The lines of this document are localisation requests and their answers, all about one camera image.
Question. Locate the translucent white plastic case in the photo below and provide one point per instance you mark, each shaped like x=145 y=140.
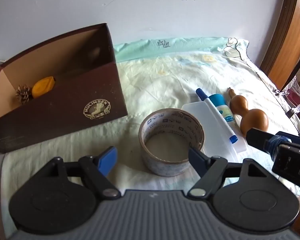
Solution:
x=215 y=135

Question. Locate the mint green cloth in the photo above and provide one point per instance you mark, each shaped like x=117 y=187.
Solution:
x=177 y=46

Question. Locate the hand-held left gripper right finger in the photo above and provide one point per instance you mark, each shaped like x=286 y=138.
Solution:
x=196 y=160

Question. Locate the cream printed bed sheet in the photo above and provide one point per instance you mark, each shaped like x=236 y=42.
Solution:
x=165 y=80

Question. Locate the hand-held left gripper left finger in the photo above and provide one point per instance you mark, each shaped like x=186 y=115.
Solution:
x=107 y=161

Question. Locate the printed packing tape roll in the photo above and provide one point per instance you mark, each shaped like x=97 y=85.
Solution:
x=162 y=167

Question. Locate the wooden gourd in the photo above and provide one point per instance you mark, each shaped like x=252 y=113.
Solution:
x=255 y=122

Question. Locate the pine cone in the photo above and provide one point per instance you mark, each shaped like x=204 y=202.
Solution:
x=23 y=94

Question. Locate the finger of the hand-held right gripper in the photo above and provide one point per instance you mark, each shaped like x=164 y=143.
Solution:
x=257 y=137
x=286 y=135

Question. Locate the yellow plastic container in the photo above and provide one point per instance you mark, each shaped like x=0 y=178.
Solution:
x=42 y=86

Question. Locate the wooden bed frame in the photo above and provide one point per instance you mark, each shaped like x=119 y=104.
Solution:
x=290 y=42

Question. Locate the white tube with blue cap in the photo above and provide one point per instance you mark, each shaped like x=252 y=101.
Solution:
x=217 y=101

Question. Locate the brown cardboard box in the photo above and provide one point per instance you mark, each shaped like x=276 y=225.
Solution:
x=65 y=110

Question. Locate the clear plastic container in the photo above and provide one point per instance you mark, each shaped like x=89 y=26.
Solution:
x=293 y=92

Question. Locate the blue whiteboard marker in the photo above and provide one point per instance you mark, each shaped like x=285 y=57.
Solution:
x=228 y=130

